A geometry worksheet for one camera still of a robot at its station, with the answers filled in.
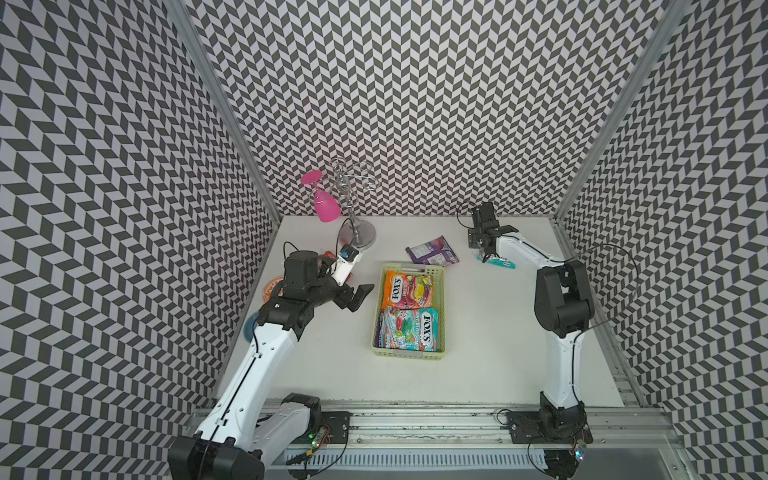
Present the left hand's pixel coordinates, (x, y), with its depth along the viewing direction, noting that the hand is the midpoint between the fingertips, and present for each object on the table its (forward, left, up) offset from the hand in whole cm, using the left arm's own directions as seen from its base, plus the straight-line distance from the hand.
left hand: (356, 277), depth 76 cm
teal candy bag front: (-8, -14, -15) cm, 22 cm away
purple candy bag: (-8, -5, -16) cm, 18 cm away
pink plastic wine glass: (+34, +14, -7) cm, 37 cm away
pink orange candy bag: (+5, -13, -16) cm, 21 cm away
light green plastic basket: (+3, -23, -20) cm, 31 cm away
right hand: (+24, -42, -13) cm, 50 cm away
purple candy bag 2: (+23, -24, -19) cm, 38 cm away
